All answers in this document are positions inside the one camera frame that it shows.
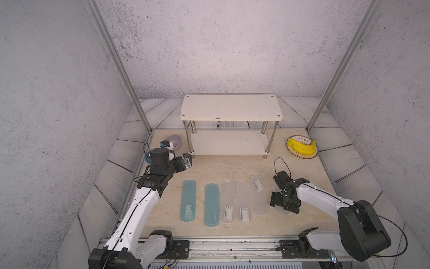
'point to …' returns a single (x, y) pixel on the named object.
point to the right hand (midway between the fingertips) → (281, 206)
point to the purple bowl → (176, 140)
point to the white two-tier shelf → (230, 124)
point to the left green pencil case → (188, 200)
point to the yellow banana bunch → (303, 149)
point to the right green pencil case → (212, 205)
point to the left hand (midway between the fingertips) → (187, 157)
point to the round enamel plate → (304, 140)
